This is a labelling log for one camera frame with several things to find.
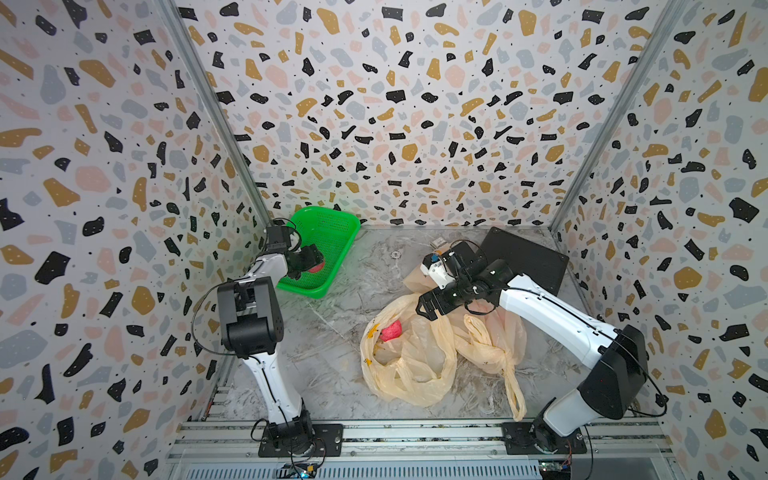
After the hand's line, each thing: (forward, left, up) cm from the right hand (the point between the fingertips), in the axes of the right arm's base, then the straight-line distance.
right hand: (429, 303), depth 79 cm
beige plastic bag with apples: (-11, +5, -9) cm, 15 cm away
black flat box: (+24, -40, -13) cm, 48 cm away
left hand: (+22, +37, -8) cm, 44 cm away
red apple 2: (-3, +10, -11) cm, 15 cm away
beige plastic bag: (-6, -15, -5) cm, 17 cm away
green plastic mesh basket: (+39, +35, -12) cm, 53 cm away
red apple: (+19, +37, -10) cm, 43 cm away
